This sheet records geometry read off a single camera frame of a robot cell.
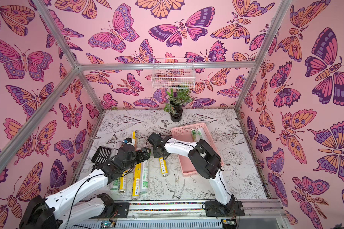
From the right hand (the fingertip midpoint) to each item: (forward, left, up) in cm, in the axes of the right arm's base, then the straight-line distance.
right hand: (156, 155), depth 93 cm
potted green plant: (+30, -14, +22) cm, 40 cm away
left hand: (-3, +3, +11) cm, 12 cm away
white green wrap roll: (-15, +5, +3) cm, 16 cm away
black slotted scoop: (0, +36, -1) cm, 36 cm away
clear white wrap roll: (+16, -30, +3) cm, 34 cm away
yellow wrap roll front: (-17, +9, +2) cm, 19 cm away
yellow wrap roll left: (-19, +16, +2) cm, 25 cm away
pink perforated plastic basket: (+17, -19, +1) cm, 25 cm away
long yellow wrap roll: (-1, +9, +21) cm, 23 cm away
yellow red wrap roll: (-9, -6, +2) cm, 11 cm away
